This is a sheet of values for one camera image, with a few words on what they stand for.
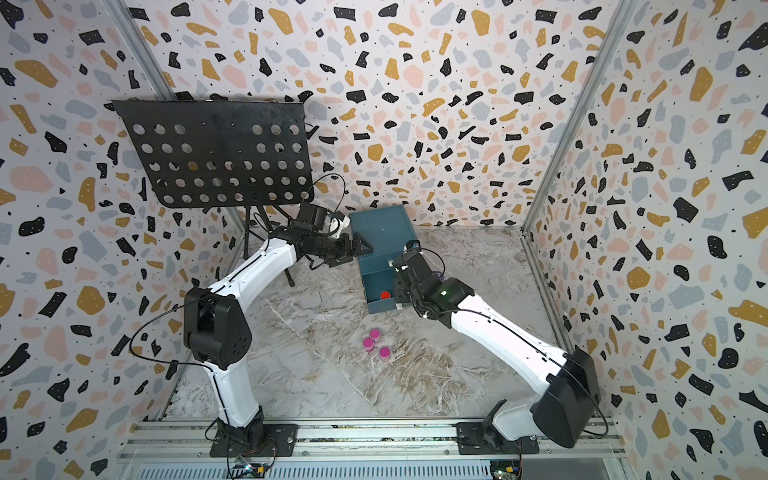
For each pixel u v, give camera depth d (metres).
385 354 0.86
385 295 0.90
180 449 0.73
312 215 0.72
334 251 0.79
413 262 0.57
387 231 0.92
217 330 0.50
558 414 0.39
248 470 0.70
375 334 0.90
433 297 0.53
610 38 0.75
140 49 0.75
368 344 0.88
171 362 0.88
